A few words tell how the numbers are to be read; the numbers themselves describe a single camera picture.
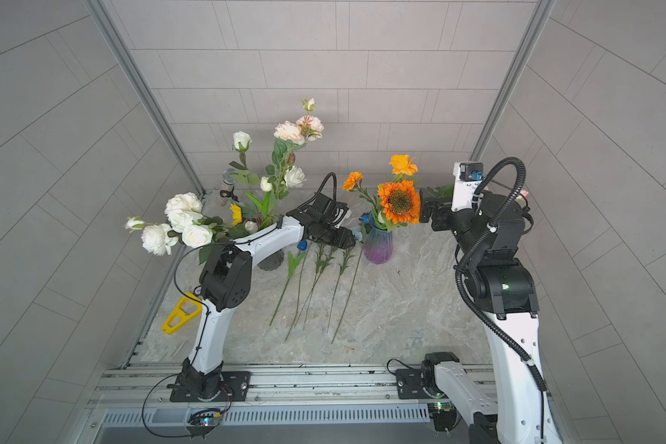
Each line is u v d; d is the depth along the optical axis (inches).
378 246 39.9
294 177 28.5
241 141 30.4
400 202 24.1
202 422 25.8
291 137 26.3
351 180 31.7
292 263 36.9
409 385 28.0
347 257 36.9
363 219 40.7
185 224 21.7
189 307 33.2
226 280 21.2
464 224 19.0
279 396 27.8
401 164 30.6
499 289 14.8
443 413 27.3
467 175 17.7
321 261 37.0
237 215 30.9
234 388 27.9
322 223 29.6
